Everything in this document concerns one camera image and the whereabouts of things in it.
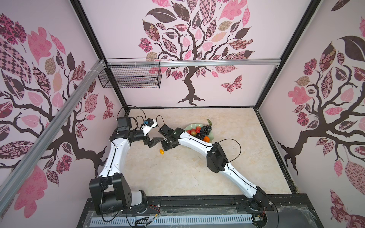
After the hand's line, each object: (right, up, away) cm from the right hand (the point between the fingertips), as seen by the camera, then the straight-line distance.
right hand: (165, 144), depth 96 cm
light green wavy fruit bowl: (+21, +13, +4) cm, 25 cm away
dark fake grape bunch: (+28, +10, +1) cm, 30 cm away
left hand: (-1, +10, -18) cm, 21 cm away
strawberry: (+23, +11, +3) cm, 26 cm away
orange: (+29, +4, -2) cm, 29 cm away
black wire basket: (-23, +50, -2) cm, 55 cm away
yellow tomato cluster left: (-2, -4, -4) cm, 6 cm away
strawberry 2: (+17, +9, +1) cm, 19 cm away
